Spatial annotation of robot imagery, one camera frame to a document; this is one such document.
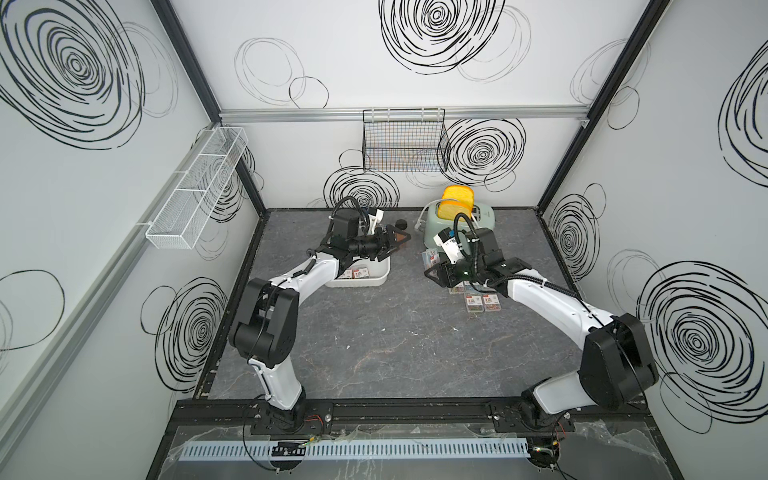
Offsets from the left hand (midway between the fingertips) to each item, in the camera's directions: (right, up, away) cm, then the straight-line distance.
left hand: (405, 243), depth 84 cm
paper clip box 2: (-14, -11, +15) cm, 23 cm away
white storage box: (-8, -10, +15) cm, 20 cm away
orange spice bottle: (0, +6, +19) cm, 20 cm away
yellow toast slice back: (+18, +16, +13) cm, 27 cm away
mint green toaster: (+26, +8, +13) cm, 30 cm away
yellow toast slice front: (+15, +10, +8) cm, 20 cm away
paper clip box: (+27, -19, +8) cm, 34 cm away
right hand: (+8, -7, 0) cm, 11 cm away
